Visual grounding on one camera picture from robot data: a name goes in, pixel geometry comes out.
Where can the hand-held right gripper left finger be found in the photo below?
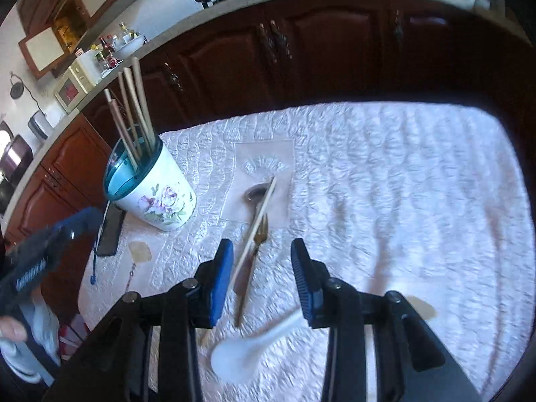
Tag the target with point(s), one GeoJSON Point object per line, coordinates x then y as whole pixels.
{"type": "Point", "coordinates": [222, 276]}

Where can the red striped bag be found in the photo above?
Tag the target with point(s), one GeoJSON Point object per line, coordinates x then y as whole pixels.
{"type": "Point", "coordinates": [73, 335]}

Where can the white container red top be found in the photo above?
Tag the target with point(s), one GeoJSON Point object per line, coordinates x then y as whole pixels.
{"type": "Point", "coordinates": [86, 65]}

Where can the wooden chopstick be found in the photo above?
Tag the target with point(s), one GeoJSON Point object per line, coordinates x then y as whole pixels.
{"type": "Point", "coordinates": [119, 127]}
{"type": "Point", "coordinates": [130, 113]}
{"type": "Point", "coordinates": [261, 209]}
{"type": "Point", "coordinates": [137, 111]}
{"type": "Point", "coordinates": [145, 100]}

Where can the wooden base cabinets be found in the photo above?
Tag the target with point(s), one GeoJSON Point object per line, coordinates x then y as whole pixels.
{"type": "Point", "coordinates": [335, 50]}

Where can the metal spoon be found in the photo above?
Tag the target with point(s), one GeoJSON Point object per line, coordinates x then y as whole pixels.
{"type": "Point", "coordinates": [256, 193]}

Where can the person's left hand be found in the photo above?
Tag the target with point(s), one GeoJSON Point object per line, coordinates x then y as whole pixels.
{"type": "Point", "coordinates": [12, 328]}

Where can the round black hanging strainer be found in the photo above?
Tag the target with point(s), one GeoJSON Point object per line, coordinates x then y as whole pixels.
{"type": "Point", "coordinates": [16, 88]}

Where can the white plastic spoon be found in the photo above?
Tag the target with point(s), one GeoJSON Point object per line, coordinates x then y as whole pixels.
{"type": "Point", "coordinates": [234, 360]}

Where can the dark silver rice cooker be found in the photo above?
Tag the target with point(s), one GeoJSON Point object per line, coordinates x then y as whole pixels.
{"type": "Point", "coordinates": [14, 157]}

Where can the cream microwave oven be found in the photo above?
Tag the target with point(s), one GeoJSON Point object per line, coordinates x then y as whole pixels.
{"type": "Point", "coordinates": [71, 90]}

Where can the white countertop appliance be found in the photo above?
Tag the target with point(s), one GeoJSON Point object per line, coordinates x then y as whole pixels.
{"type": "Point", "coordinates": [39, 125]}

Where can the dark sauce bottle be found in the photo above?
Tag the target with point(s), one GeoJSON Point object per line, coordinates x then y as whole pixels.
{"type": "Point", "coordinates": [109, 56]}

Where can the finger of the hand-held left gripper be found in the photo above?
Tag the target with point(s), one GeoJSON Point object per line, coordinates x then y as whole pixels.
{"type": "Point", "coordinates": [79, 222]}

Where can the clear glass bottle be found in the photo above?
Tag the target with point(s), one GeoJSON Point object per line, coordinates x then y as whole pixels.
{"type": "Point", "coordinates": [115, 41]}

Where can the yellow oil bottle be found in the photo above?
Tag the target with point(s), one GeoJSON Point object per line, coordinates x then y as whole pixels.
{"type": "Point", "coordinates": [126, 32]}

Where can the floral white utensil holder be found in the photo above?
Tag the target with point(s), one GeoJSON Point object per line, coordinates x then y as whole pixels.
{"type": "Point", "coordinates": [163, 192]}

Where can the black smartphone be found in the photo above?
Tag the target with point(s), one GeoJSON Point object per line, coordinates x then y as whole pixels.
{"type": "Point", "coordinates": [109, 232]}

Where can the white quilted tablecloth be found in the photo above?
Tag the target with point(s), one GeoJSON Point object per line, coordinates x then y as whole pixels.
{"type": "Point", "coordinates": [398, 197]}

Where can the grey kitchen countertop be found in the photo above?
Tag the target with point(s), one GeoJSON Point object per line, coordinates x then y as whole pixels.
{"type": "Point", "coordinates": [176, 21]}

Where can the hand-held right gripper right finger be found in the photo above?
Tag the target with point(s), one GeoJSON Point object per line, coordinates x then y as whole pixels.
{"type": "Point", "coordinates": [302, 276]}

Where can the wooden wall cabinet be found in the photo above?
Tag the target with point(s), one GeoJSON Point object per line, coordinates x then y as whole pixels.
{"type": "Point", "coordinates": [46, 50]}

